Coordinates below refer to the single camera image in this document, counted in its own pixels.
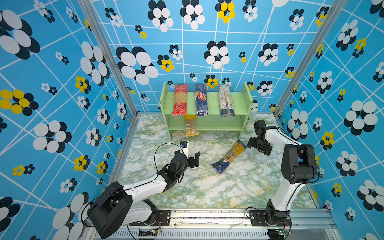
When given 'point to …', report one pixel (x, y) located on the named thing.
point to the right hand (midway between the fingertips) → (257, 149)
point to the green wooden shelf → (173, 121)
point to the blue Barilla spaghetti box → (201, 99)
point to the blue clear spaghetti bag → (221, 165)
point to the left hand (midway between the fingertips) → (194, 151)
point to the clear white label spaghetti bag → (226, 105)
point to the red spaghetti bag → (180, 99)
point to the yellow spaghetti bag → (190, 125)
